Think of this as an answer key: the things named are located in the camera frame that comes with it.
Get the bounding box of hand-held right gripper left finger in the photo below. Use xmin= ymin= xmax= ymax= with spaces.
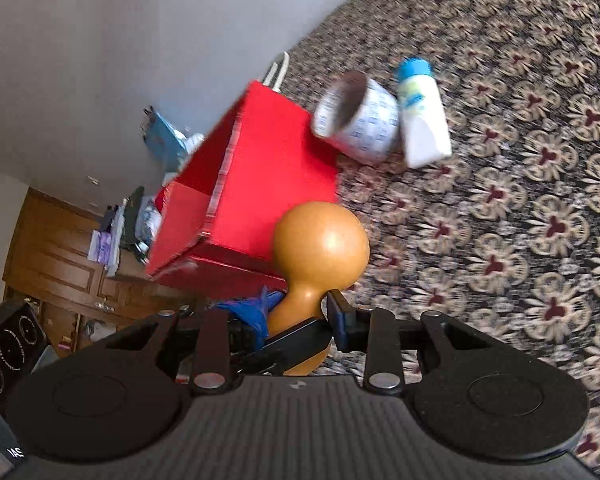
xmin=105 ymin=287 xmax=281 ymax=395

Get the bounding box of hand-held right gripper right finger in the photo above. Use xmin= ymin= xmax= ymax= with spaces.
xmin=326 ymin=290 xmax=491 ymax=395

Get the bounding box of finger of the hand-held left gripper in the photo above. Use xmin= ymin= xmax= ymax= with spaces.
xmin=232 ymin=317 xmax=333 ymax=377

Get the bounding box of brown gourd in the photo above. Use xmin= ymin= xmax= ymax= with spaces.
xmin=265 ymin=201 xmax=370 ymax=377

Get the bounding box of red paper bag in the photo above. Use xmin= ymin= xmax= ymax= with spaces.
xmin=145 ymin=51 xmax=342 ymax=301

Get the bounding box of white printed tape roll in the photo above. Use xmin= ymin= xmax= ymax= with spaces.
xmin=312 ymin=71 xmax=401 ymax=166

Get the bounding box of white bottle with blue cap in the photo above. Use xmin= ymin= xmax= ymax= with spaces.
xmin=395 ymin=57 xmax=453 ymax=169

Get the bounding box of wooden cabinet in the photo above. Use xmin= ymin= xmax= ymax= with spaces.
xmin=2 ymin=187 xmax=211 ymax=356

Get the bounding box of purple packet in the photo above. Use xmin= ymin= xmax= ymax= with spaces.
xmin=89 ymin=230 xmax=118 ymax=265

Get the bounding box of white printed cloth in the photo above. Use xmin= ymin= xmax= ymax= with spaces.
xmin=139 ymin=197 xmax=165 ymax=241

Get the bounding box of dark green flat object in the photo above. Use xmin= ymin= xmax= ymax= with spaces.
xmin=120 ymin=186 xmax=146 ymax=251

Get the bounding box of crumpled white paper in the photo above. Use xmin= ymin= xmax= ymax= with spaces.
xmin=177 ymin=132 xmax=206 ymax=156

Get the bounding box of floral patterned cloth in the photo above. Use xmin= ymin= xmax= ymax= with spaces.
xmin=280 ymin=0 xmax=600 ymax=480

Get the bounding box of light blue box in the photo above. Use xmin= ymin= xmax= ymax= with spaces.
xmin=142 ymin=106 xmax=191 ymax=171

